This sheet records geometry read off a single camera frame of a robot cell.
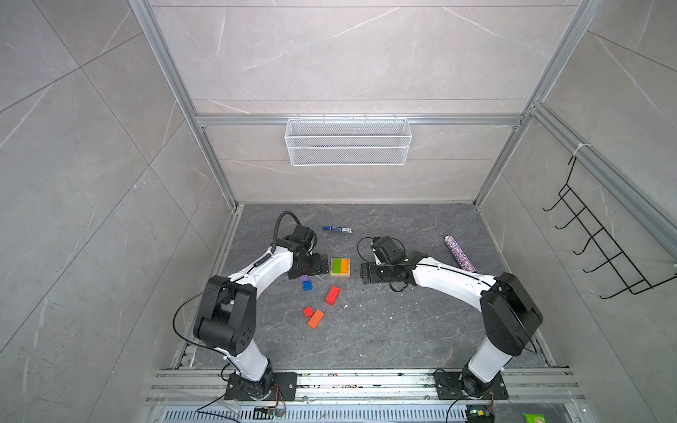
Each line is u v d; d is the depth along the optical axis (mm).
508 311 453
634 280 583
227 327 452
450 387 720
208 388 747
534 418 681
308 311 876
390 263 685
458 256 982
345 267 973
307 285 956
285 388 733
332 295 900
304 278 841
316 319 854
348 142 1009
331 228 1102
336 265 973
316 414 699
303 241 726
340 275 953
